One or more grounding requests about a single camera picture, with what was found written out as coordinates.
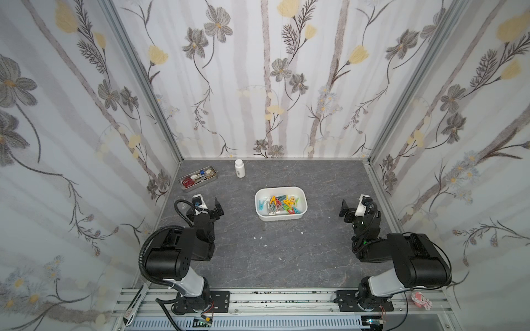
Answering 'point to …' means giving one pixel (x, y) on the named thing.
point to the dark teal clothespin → (281, 198)
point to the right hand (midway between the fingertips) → (358, 200)
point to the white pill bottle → (239, 168)
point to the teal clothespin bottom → (296, 210)
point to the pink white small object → (419, 300)
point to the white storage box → (280, 203)
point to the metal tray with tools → (196, 178)
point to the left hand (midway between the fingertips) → (206, 199)
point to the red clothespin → (292, 212)
